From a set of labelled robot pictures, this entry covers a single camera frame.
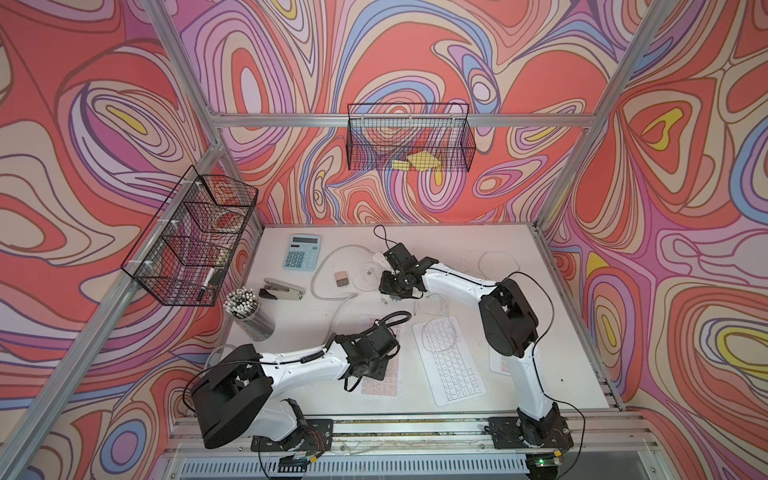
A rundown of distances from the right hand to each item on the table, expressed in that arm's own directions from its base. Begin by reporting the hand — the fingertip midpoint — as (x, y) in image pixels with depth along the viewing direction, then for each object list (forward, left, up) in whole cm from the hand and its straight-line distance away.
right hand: (385, 294), depth 96 cm
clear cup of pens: (-11, +37, +15) cm, 41 cm away
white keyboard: (-21, -18, -3) cm, 28 cm away
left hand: (-22, +1, -3) cm, 23 cm away
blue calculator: (+19, +30, 0) cm, 36 cm away
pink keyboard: (-27, 0, -3) cm, 27 cm away
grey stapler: (+2, +34, +2) cm, 34 cm away
